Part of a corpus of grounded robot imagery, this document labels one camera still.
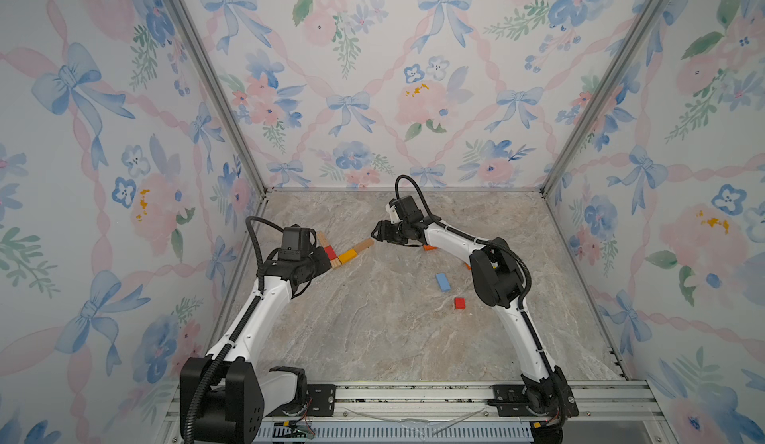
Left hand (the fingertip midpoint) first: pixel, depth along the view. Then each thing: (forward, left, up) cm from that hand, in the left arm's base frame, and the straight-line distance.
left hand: (326, 258), depth 85 cm
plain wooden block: (+13, -9, -13) cm, 21 cm away
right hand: (+16, -14, -9) cm, 23 cm away
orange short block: (-1, -28, +8) cm, 29 cm away
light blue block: (-1, -35, -13) cm, 37 cm away
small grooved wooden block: (+5, -1, -12) cm, 13 cm away
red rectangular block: (+11, +2, -14) cm, 18 cm away
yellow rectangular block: (+9, -4, -13) cm, 16 cm away
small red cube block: (-8, -40, -13) cm, 42 cm away
